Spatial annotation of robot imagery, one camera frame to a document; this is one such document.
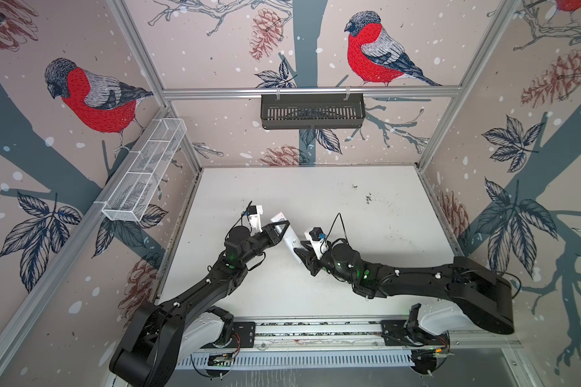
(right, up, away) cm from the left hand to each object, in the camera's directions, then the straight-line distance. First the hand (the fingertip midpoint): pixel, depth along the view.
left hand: (289, 225), depth 76 cm
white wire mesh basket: (-49, +22, +6) cm, 54 cm away
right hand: (+2, -8, +1) cm, 9 cm away
